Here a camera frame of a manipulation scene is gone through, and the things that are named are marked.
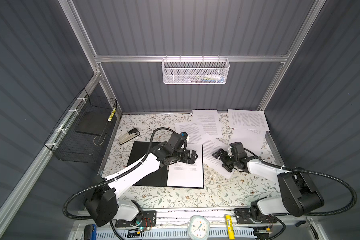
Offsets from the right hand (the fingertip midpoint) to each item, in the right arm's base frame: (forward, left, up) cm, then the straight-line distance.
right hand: (217, 160), depth 91 cm
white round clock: (-35, +14, +1) cm, 38 cm away
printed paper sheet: (+36, -30, -3) cm, 47 cm away
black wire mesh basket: (0, +71, +27) cm, 76 cm away
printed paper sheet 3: (-8, +22, -3) cm, 23 cm away
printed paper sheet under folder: (+25, +13, -3) cm, 29 cm away
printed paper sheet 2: (+37, +1, -3) cm, 37 cm away
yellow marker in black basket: (+14, +60, +26) cm, 67 cm away
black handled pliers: (-31, -40, -3) cm, 51 cm away
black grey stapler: (+19, +58, +2) cm, 61 cm away
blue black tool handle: (-37, +64, +2) cm, 74 cm away
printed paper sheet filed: (+13, +2, -3) cm, 14 cm away
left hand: (-4, +17, +13) cm, 21 cm away
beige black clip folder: (-9, +37, -6) cm, 38 cm away
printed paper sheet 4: (+19, -28, -5) cm, 34 cm away
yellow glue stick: (-34, -1, -1) cm, 35 cm away
